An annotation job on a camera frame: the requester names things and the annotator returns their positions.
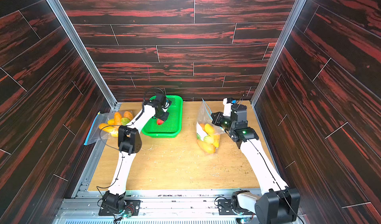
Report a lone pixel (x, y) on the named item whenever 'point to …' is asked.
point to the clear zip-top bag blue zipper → (111, 118)
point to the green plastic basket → (172, 127)
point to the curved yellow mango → (209, 129)
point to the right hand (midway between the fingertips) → (215, 113)
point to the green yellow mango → (124, 121)
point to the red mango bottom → (159, 122)
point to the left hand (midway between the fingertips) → (165, 116)
